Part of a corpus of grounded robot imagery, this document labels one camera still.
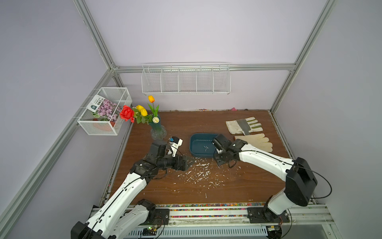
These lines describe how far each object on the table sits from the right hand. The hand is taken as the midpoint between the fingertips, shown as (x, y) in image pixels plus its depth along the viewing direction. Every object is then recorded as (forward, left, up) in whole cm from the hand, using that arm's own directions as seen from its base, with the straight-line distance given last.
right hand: (219, 157), depth 85 cm
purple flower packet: (+14, +59, +26) cm, 66 cm away
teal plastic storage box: (+13, +10, -8) cm, 18 cm away
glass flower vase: (+20, +39, -2) cm, 44 cm away
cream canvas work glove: (+17, -30, -8) cm, 35 cm away
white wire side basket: (+8, +67, +21) cm, 70 cm away
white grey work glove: (+30, -24, -9) cm, 40 cm away
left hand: (-7, +17, +10) cm, 21 cm away
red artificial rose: (+9, +46, +28) cm, 54 cm away
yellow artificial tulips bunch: (+16, +43, +20) cm, 50 cm away
